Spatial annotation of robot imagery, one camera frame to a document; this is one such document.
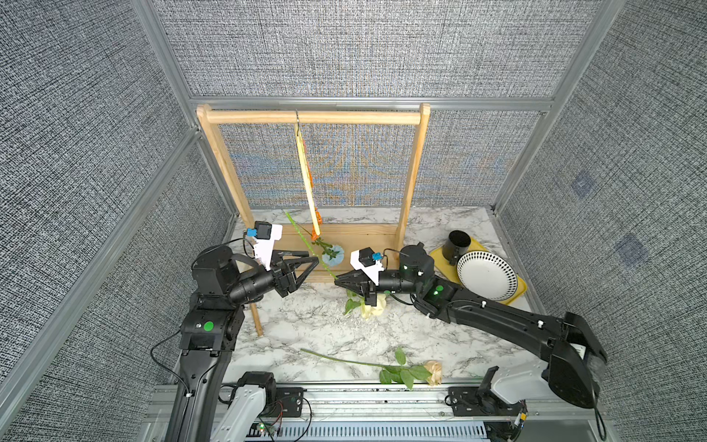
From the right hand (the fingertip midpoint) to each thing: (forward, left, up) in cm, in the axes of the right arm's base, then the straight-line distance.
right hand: (337, 274), depth 65 cm
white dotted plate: (+17, -52, -30) cm, 62 cm away
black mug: (+24, -40, -23) cm, 52 cm away
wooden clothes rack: (+14, +3, -8) cm, 17 cm away
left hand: (0, +4, +7) cm, 8 cm away
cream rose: (-4, -8, -13) cm, 16 cm away
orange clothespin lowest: (+10, +6, +2) cm, 12 cm away
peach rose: (-16, -24, -25) cm, 38 cm away
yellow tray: (+24, -37, -33) cm, 55 cm away
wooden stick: (0, +27, -29) cm, 40 cm away
